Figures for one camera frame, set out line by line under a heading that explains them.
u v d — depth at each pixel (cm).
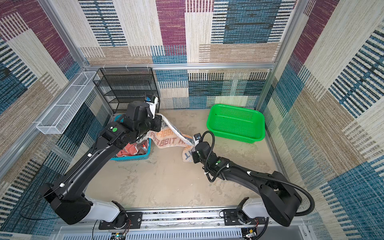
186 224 73
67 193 39
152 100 59
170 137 88
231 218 73
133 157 85
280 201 42
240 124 112
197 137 73
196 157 76
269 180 45
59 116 72
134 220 73
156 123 61
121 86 108
